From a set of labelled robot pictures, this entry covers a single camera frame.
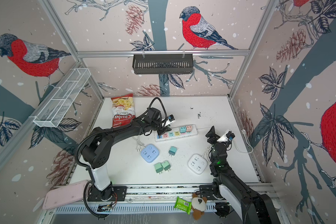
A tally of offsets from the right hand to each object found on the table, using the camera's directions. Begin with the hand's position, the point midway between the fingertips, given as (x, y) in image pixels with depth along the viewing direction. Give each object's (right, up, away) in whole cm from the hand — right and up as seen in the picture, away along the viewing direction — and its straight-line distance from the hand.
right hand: (217, 131), depth 81 cm
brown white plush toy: (-14, -35, -13) cm, 40 cm away
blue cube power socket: (-41, -15, +5) cm, 44 cm away
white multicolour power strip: (-25, -4, +14) cm, 29 cm away
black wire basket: (-35, +49, +26) cm, 65 cm away
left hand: (-29, +2, +8) cm, 30 cm away
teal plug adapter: (-20, -1, +11) cm, 23 cm away
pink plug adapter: (-16, 0, +11) cm, 19 cm away
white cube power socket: (-12, -20, +1) cm, 23 cm away
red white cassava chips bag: (-65, +12, +25) cm, 71 cm away
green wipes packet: (-21, -36, -12) cm, 43 cm away
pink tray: (-84, -32, -9) cm, 91 cm away
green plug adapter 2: (-31, -21, 0) cm, 37 cm away
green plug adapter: (-35, -22, +1) cm, 42 cm away
